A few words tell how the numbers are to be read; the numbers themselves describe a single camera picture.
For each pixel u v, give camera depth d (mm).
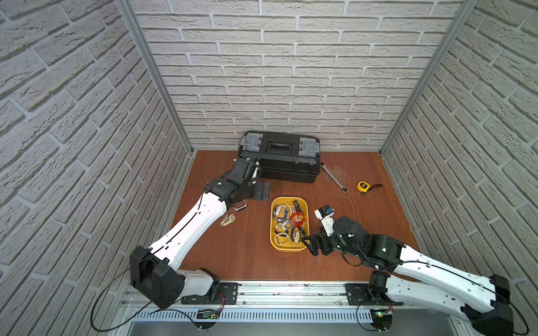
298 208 926
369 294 657
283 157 947
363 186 1029
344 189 1029
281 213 926
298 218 897
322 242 619
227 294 736
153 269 383
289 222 874
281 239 871
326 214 631
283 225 871
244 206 950
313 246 633
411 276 494
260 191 691
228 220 896
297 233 845
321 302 732
